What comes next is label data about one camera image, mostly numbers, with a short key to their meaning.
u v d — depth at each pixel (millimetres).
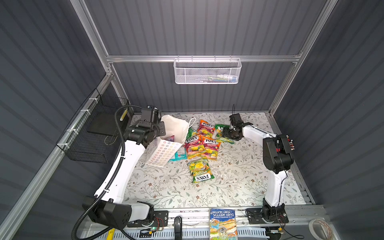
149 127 533
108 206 373
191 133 1049
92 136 735
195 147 963
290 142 846
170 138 955
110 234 680
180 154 937
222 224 696
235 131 772
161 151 766
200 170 871
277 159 545
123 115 813
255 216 737
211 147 963
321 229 716
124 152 448
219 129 1051
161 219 723
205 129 1055
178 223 674
